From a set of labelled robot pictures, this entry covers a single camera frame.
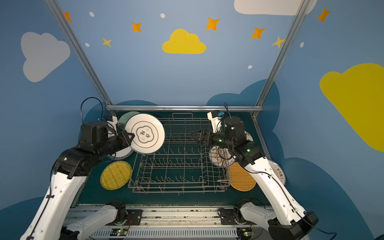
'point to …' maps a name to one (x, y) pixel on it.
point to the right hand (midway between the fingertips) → (198, 132)
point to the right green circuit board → (244, 232)
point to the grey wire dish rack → (175, 163)
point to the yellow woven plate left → (115, 175)
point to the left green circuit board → (119, 232)
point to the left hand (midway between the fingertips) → (136, 134)
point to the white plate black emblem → (149, 131)
